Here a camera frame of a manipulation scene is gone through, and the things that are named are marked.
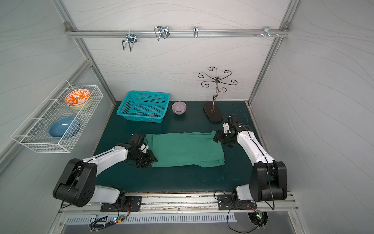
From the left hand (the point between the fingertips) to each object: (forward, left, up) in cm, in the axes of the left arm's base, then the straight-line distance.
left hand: (155, 162), depth 86 cm
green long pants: (+9, -17, -1) cm, 19 cm away
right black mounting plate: (-20, -40, -1) cm, 44 cm away
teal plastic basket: (+48, +18, -2) cm, 52 cm away
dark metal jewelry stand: (+42, -37, +1) cm, 57 cm away
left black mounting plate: (-22, +8, -2) cm, 23 cm away
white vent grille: (-26, -22, -2) cm, 35 cm away
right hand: (+12, -38, +8) cm, 41 cm away
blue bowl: (+3, +36, +31) cm, 48 cm away
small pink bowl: (+43, -11, +3) cm, 44 cm away
